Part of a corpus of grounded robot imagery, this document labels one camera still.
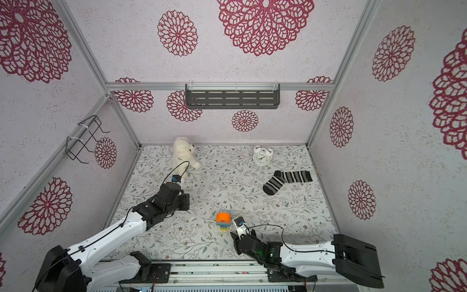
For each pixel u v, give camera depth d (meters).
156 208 0.60
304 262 0.53
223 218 0.78
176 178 0.73
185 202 0.73
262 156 1.04
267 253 0.62
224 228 0.85
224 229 0.85
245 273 0.75
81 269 0.40
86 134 0.79
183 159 0.94
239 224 0.70
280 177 1.03
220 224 0.80
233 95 0.95
